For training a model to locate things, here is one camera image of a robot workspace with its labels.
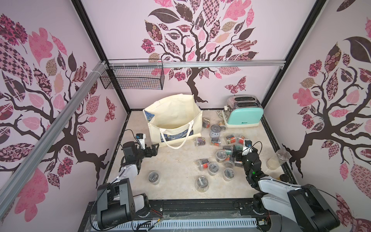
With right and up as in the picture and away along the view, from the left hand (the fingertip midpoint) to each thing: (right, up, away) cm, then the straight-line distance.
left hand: (152, 146), depth 89 cm
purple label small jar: (+30, +3, +5) cm, 31 cm away
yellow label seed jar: (+76, -15, -12) cm, 78 cm away
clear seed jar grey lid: (+3, -16, -10) cm, 19 cm away
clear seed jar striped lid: (+31, -18, -13) cm, 38 cm away
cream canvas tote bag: (+12, +17, +14) cm, 25 cm away
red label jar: (+31, -9, -6) cm, 33 cm away
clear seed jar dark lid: (+37, -12, -8) cm, 40 cm away
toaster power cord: (+49, +23, +26) cm, 60 cm away
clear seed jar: (+46, -14, -9) cm, 49 cm away
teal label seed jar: (+49, -2, +1) cm, 49 cm away
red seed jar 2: (+58, +3, +5) cm, 59 cm away
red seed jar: (+51, +4, +6) cm, 52 cm away
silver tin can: (+42, +10, +8) cm, 44 cm away
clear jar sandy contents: (+78, -8, -3) cm, 78 cm away
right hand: (+56, +2, -3) cm, 57 cm away
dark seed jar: (+36, +15, +16) cm, 42 cm away
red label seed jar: (+41, +2, +5) cm, 42 cm away
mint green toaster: (+62, +23, +11) cm, 67 cm away
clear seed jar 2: (+43, -6, -2) cm, 44 cm away
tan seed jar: (+48, +13, +14) cm, 51 cm away
